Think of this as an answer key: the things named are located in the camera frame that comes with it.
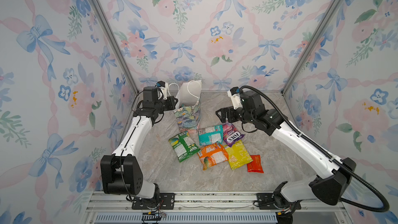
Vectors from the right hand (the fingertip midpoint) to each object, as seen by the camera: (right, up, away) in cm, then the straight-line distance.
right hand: (223, 109), depth 74 cm
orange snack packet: (-5, -26, +12) cm, 29 cm away
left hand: (-23, +6, +8) cm, 25 cm away
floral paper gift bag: (-18, +5, +8) cm, 20 cm away
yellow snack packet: (+10, -26, +13) cm, 31 cm away
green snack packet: (-20, -22, +15) cm, 33 cm away
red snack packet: (+19, -31, +10) cm, 37 cm away
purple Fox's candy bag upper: (+8, -16, +20) cm, 27 cm away
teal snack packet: (-5, -16, +19) cm, 25 cm away
